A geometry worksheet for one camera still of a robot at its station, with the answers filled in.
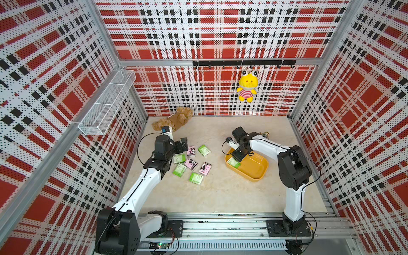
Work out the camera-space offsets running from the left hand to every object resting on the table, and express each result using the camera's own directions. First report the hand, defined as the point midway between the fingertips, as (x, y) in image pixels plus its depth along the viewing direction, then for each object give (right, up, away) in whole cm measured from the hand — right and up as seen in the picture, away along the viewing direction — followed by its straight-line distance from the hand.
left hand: (181, 139), depth 85 cm
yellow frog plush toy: (+38, +34, +6) cm, 51 cm away
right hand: (+35, -9, +11) cm, 38 cm away
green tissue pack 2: (+29, -14, +9) cm, 34 cm away
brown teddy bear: (-3, +16, +22) cm, 27 cm away
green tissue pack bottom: (+8, -22, +3) cm, 24 cm away
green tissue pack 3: (-4, -12, +11) cm, 17 cm away
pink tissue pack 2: (+4, -15, +9) cm, 18 cm away
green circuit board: (-8, -47, -14) cm, 50 cm away
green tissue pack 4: (-3, -18, +6) cm, 20 cm away
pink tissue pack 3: (+13, -17, +8) cm, 23 cm away
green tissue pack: (+11, -7, +16) cm, 21 cm away
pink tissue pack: (+3, -8, +14) cm, 17 cm away
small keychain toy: (+55, +3, +26) cm, 61 cm away
